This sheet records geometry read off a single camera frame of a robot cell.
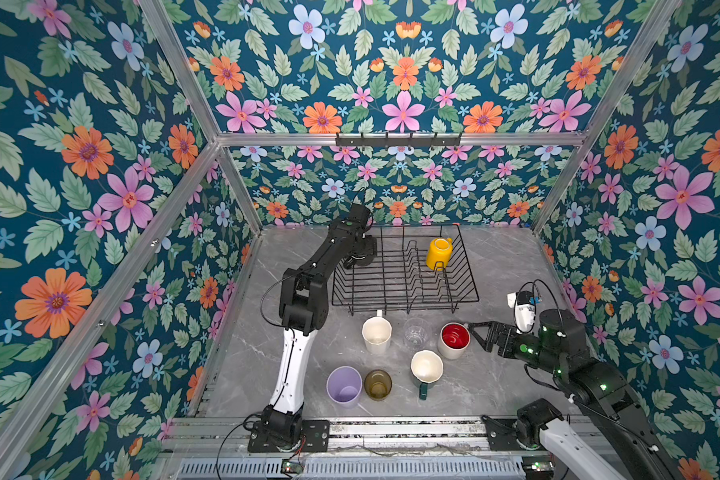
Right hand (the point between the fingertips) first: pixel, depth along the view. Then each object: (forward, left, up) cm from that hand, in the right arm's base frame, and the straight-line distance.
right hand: (479, 327), depth 69 cm
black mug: (+31, +28, -6) cm, 42 cm away
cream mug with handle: (+7, +24, -17) cm, 31 cm away
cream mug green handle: (-3, +11, -19) cm, 22 cm away
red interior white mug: (+6, +1, -19) cm, 20 cm away
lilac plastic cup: (-6, +34, -22) cm, 41 cm away
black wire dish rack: (+31, +11, -17) cm, 37 cm away
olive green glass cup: (-6, +24, -21) cm, 32 cm away
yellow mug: (+32, +4, -11) cm, 34 cm away
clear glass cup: (+9, +12, -21) cm, 26 cm away
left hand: (+37, +27, -10) cm, 47 cm away
